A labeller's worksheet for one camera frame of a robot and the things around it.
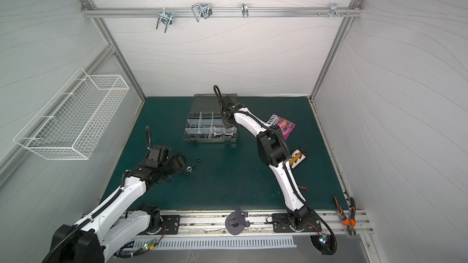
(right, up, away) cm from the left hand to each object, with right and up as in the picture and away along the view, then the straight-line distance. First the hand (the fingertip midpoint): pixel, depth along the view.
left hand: (183, 159), depth 86 cm
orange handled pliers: (+73, -23, -13) cm, 78 cm away
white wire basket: (-37, +18, -17) cm, 45 cm away
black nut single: (+6, -1, +5) cm, 8 cm away
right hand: (+25, +21, +17) cm, 36 cm away
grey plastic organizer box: (+7, +17, +19) cm, 27 cm away
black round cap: (+25, -22, -13) cm, 36 cm away
